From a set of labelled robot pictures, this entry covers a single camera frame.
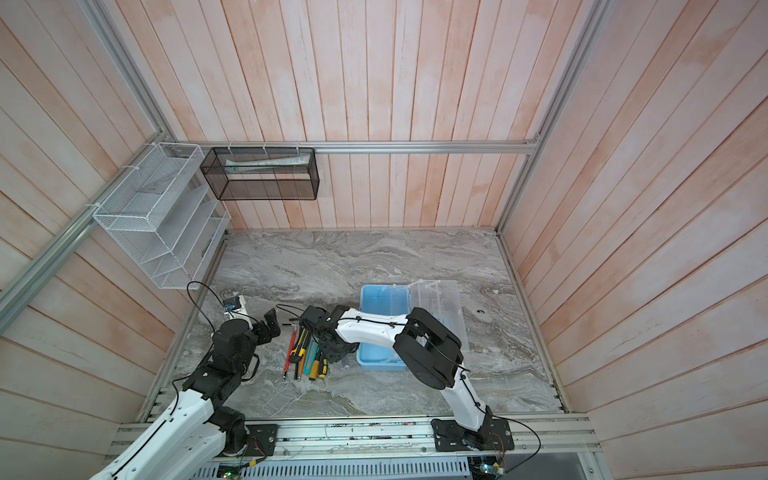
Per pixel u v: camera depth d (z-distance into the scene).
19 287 0.53
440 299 0.87
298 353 0.86
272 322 0.75
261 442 0.73
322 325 0.70
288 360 0.86
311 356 0.87
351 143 0.97
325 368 0.84
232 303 0.69
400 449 0.73
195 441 0.58
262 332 0.73
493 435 0.72
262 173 1.04
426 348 0.51
